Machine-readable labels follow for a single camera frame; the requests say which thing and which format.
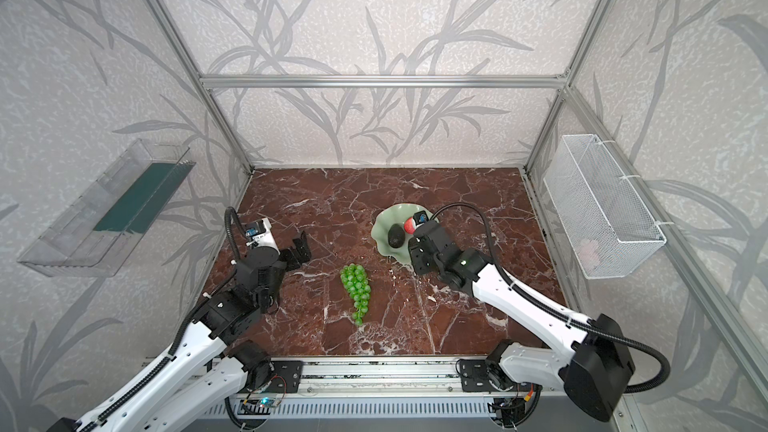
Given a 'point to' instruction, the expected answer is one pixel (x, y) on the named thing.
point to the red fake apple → (410, 225)
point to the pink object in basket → (589, 254)
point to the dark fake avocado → (396, 236)
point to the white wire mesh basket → (605, 225)
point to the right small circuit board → (511, 410)
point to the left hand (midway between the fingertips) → (296, 228)
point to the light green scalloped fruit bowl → (396, 213)
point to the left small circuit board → (265, 402)
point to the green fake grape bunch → (355, 280)
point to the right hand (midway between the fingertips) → (418, 241)
